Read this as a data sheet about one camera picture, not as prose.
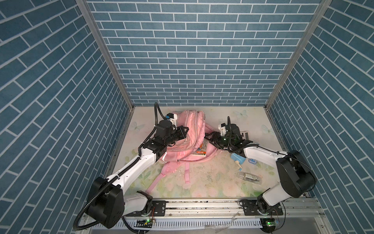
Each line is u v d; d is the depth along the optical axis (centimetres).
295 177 45
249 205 74
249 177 83
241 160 87
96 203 41
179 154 85
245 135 101
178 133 71
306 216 76
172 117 73
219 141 79
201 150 89
